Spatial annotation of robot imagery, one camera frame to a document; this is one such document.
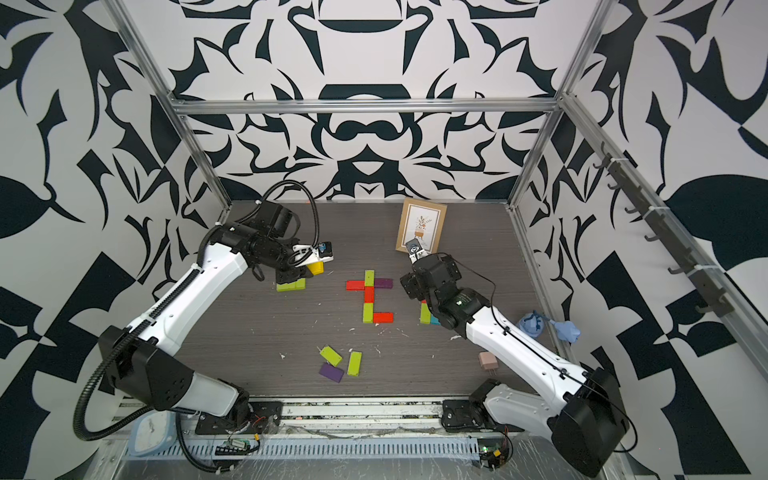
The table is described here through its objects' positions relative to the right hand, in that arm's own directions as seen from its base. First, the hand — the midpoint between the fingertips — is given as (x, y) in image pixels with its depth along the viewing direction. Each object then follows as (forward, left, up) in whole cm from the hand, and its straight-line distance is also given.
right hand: (425, 262), depth 81 cm
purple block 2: (-23, +26, -19) cm, 39 cm away
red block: (+3, +21, -18) cm, 27 cm away
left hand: (+1, +33, +2) cm, 33 cm away
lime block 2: (-7, -1, -18) cm, 19 cm away
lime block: (+6, +16, -18) cm, 24 cm away
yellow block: (-4, +28, +3) cm, 28 cm away
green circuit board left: (-39, +46, -18) cm, 62 cm away
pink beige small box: (-20, -17, -17) cm, 31 cm away
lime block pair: (-19, +26, -18) cm, 36 cm away
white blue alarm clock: (-36, +64, -14) cm, 75 cm away
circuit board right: (-40, -14, -20) cm, 47 cm away
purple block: (+4, +11, -18) cm, 21 cm away
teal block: (-21, +1, +10) cm, 23 cm away
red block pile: (0, +16, -18) cm, 24 cm away
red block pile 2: (-8, +11, -16) cm, 21 cm away
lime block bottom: (-6, +16, -18) cm, 25 cm away
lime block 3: (-21, +19, -18) cm, 33 cm away
